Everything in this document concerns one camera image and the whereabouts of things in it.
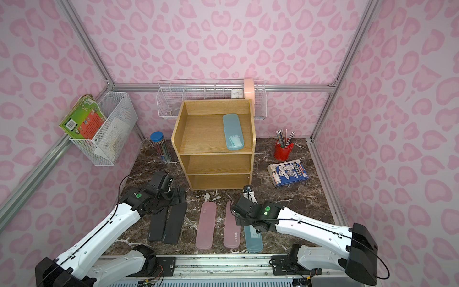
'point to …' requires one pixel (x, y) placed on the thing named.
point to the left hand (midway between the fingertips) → (179, 193)
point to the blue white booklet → (285, 173)
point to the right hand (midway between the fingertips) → (245, 212)
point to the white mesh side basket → (121, 118)
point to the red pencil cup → (282, 153)
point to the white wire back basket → (169, 92)
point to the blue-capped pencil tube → (157, 138)
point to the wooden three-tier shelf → (216, 141)
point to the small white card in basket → (237, 94)
